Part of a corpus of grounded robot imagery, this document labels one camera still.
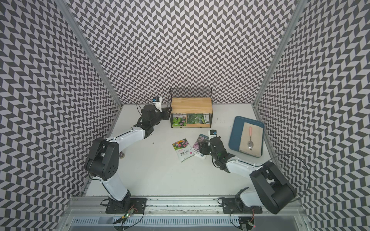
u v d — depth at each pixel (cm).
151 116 70
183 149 92
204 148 77
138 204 73
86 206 75
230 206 73
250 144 94
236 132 99
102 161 47
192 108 96
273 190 42
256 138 102
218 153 67
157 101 79
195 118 108
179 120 108
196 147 94
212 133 77
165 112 81
